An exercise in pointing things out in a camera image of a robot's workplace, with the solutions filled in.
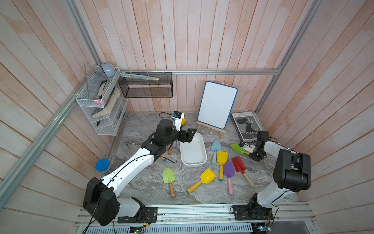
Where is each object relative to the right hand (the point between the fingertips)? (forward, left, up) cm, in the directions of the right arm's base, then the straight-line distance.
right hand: (257, 152), depth 96 cm
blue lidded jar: (-20, +90, +20) cm, 94 cm away
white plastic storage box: (-3, +43, +1) cm, 43 cm away
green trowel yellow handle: (+1, +12, 0) cm, 12 cm away
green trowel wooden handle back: (-2, +59, +3) cm, 59 cm away
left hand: (-2, +46, +26) cm, 53 cm away
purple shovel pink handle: (-12, +69, +3) cm, 70 cm away
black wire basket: (+39, +88, +24) cm, 99 cm away
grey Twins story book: (+21, +2, +3) cm, 22 cm away
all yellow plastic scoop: (-18, +36, 0) cm, 40 cm away
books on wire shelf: (+14, +91, +34) cm, 98 cm away
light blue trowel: (+4, +27, -1) cm, 27 cm away
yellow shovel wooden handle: (+24, +51, +3) cm, 56 cm away
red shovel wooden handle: (-10, +14, -1) cm, 17 cm away
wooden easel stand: (+12, +23, +6) cm, 27 cm away
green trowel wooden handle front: (-18, +58, 0) cm, 61 cm away
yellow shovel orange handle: (-5, +24, -1) cm, 25 cm away
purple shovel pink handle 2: (-13, +21, 0) cm, 25 cm away
